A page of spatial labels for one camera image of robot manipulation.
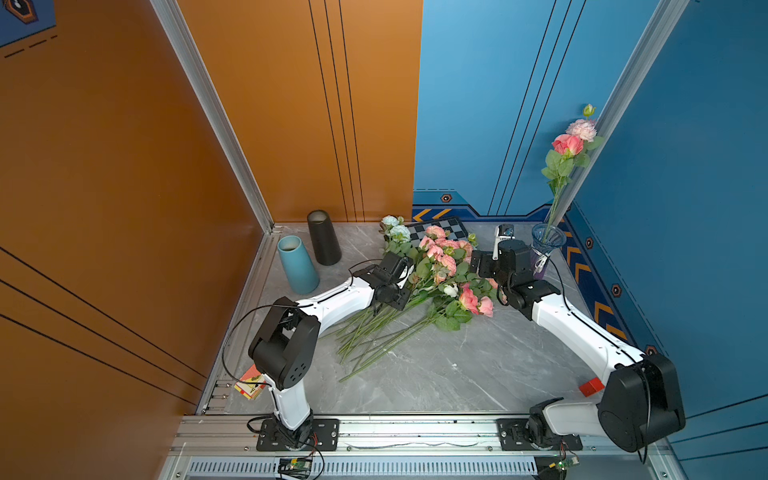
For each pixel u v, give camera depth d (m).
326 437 0.74
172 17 0.70
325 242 1.00
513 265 0.63
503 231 0.73
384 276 0.71
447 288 0.94
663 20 0.71
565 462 0.70
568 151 0.81
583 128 0.81
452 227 1.15
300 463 0.71
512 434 0.73
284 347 0.47
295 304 0.51
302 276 0.96
